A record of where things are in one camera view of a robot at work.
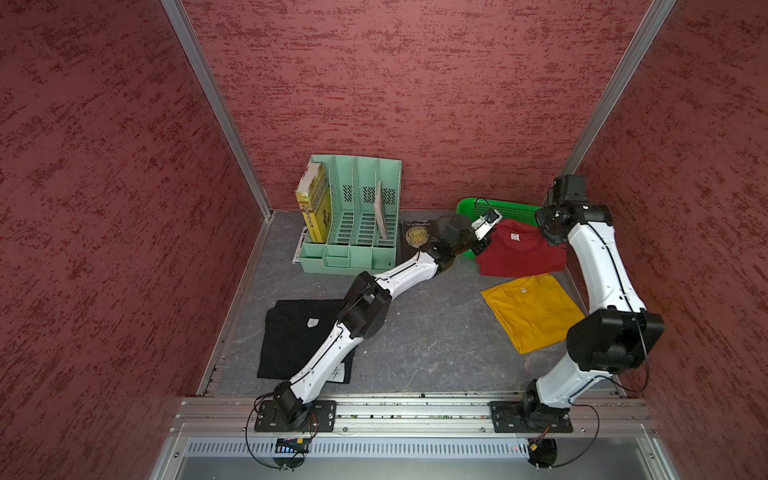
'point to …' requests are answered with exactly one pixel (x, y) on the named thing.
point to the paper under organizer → (303, 238)
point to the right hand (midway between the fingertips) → (538, 225)
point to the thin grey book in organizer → (379, 210)
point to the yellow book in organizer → (314, 201)
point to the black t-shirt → (295, 332)
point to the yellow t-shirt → (536, 311)
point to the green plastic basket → (472, 208)
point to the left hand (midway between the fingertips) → (491, 228)
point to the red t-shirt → (519, 248)
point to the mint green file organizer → (364, 195)
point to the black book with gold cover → (412, 234)
